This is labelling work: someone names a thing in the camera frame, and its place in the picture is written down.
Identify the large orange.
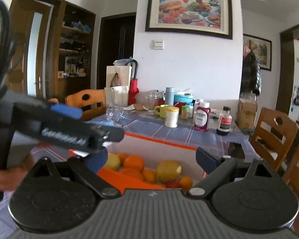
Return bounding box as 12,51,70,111
119,168,145,181
123,155,145,172

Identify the yellow round fruit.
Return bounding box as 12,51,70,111
156,160,182,183

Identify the small oval tangerine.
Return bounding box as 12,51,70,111
178,176,193,193

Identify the red cherry tomato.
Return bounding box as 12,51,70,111
165,181,181,189

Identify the person left hand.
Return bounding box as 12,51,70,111
0,154,35,192

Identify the clear glass cup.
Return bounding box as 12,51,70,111
106,104,124,122

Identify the wooden chair left far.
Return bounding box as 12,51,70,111
65,89,106,121

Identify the black smartphone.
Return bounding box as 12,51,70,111
227,142,245,160

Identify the orange cardboard box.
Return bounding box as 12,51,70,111
68,131,208,195

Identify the dark bottle red label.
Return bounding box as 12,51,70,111
216,106,232,136

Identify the wooden shelf cabinet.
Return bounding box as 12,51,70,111
57,2,96,100

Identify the red folded umbrella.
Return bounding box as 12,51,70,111
128,59,139,105

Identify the purple supplement bottle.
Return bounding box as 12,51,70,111
194,102,210,131

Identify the green mug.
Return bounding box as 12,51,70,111
153,104,170,119

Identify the white paper gift bag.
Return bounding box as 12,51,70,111
105,66,132,107

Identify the brown cardboard parcel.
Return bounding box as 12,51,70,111
237,98,258,129

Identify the white yellow lidded jar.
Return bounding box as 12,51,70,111
165,106,179,128

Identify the wooden chair right far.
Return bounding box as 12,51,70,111
251,107,299,171

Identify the blue grey thermos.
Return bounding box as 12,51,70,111
165,87,175,106

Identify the teal lidded container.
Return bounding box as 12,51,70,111
174,94,194,105

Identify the black puffer jacket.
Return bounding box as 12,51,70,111
240,45,262,97

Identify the wooden glass door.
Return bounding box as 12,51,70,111
6,0,66,99

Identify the small framed landscape picture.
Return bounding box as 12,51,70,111
243,34,272,71

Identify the framed food picture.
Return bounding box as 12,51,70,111
145,0,233,39

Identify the white wall switch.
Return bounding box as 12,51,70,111
153,40,165,50

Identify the black corrugated cable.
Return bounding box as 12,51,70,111
0,0,15,105

